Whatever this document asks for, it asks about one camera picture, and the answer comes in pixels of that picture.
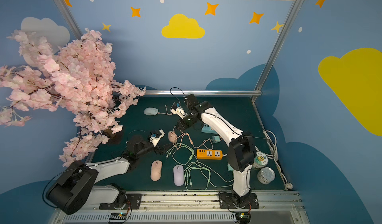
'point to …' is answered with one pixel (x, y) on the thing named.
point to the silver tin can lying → (266, 175)
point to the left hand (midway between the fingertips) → (168, 134)
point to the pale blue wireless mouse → (150, 111)
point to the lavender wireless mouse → (178, 175)
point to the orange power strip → (209, 154)
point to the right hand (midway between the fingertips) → (179, 126)
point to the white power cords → (272, 141)
